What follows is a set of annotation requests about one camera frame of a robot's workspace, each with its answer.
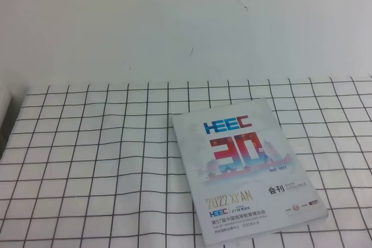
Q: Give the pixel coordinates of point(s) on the white black-grid tablecloth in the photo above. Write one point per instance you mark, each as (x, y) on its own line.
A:
(98, 165)

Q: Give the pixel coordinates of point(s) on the white HEEC catalogue book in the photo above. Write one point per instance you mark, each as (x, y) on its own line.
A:
(244, 177)

